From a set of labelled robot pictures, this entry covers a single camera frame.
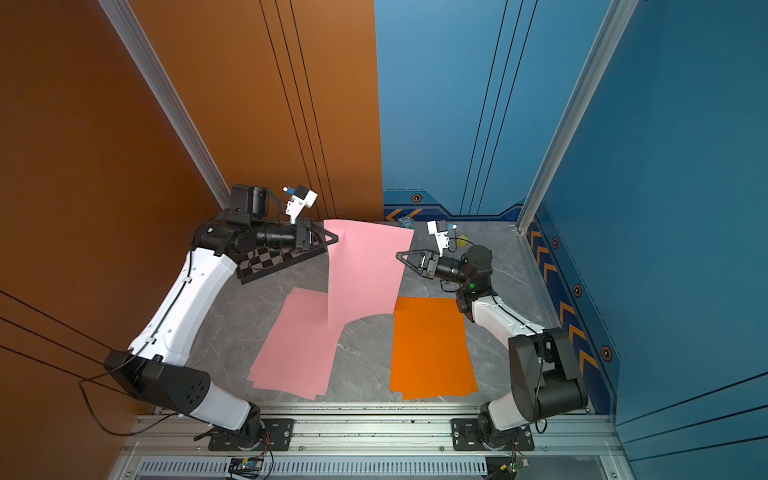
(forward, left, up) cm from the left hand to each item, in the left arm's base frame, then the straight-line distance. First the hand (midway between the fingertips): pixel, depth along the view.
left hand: (336, 236), depth 68 cm
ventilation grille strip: (-40, +3, -36) cm, 54 cm away
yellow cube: (+4, -30, -6) cm, 31 cm away
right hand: (0, -15, -8) cm, 17 cm away
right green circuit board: (-40, -40, -36) cm, 67 cm away
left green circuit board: (-41, +22, -39) cm, 61 cm away
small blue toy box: (+40, -17, -35) cm, 56 cm away
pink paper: (-1, -6, -11) cm, 13 cm away
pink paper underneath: (-15, +15, -37) cm, 43 cm away
